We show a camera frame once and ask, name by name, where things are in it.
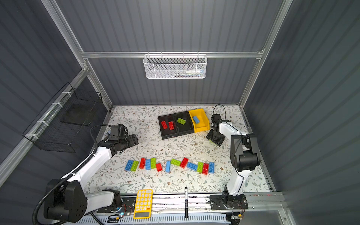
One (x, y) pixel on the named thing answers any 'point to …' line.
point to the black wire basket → (58, 124)
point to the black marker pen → (186, 202)
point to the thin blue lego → (168, 166)
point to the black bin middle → (188, 128)
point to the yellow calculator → (143, 209)
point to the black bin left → (168, 126)
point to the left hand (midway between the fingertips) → (133, 141)
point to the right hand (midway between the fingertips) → (213, 140)
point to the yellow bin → (204, 123)
